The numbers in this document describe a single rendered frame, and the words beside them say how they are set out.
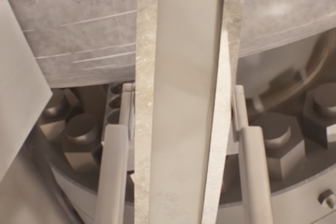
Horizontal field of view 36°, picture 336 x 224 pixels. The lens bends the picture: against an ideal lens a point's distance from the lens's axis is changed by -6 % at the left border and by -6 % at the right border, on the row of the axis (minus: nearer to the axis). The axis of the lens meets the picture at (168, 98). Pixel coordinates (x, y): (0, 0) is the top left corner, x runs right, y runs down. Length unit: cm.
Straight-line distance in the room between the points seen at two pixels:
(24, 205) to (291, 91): 40
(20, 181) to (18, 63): 8
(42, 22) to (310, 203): 39
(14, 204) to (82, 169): 32
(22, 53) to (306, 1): 16
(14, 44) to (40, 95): 4
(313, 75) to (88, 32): 42
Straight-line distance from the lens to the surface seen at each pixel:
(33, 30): 31
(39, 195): 35
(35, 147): 55
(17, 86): 30
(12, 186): 33
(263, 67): 61
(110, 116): 32
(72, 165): 64
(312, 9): 30
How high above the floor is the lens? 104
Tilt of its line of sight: 38 degrees down
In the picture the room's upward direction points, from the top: 113 degrees clockwise
